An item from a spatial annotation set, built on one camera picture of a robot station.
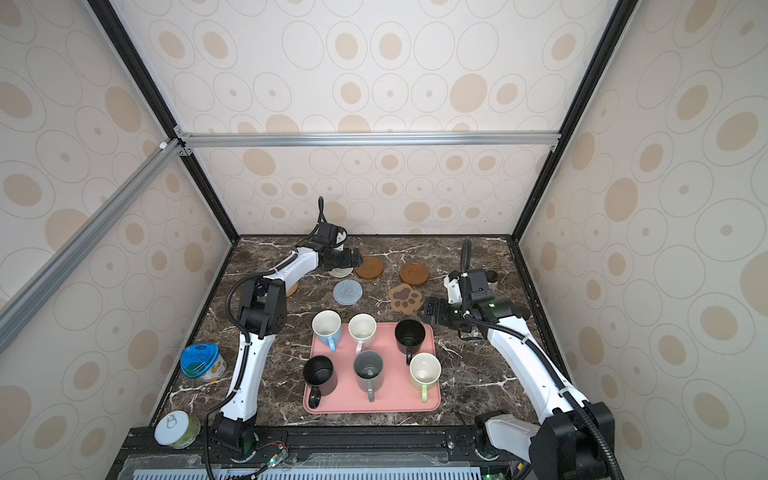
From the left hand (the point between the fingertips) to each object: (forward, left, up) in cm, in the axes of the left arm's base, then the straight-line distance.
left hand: (360, 252), depth 107 cm
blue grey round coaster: (-13, +4, -5) cm, 15 cm away
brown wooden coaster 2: (-5, -20, -6) cm, 21 cm away
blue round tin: (-41, +38, +4) cm, 56 cm away
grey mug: (-40, -5, -3) cm, 41 cm away
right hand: (-30, -23, +9) cm, 39 cm away
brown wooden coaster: (-3, -3, -5) cm, 7 cm away
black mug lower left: (-42, +9, -1) cm, 43 cm away
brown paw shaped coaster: (-16, -16, -5) cm, 23 cm away
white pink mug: (-30, -3, 0) cm, 30 cm away
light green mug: (-41, -21, -1) cm, 46 cm away
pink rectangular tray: (-46, -13, -6) cm, 48 cm away
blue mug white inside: (-28, +8, -1) cm, 30 cm away
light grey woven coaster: (-4, +7, -6) cm, 10 cm away
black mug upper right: (-32, -17, +2) cm, 36 cm away
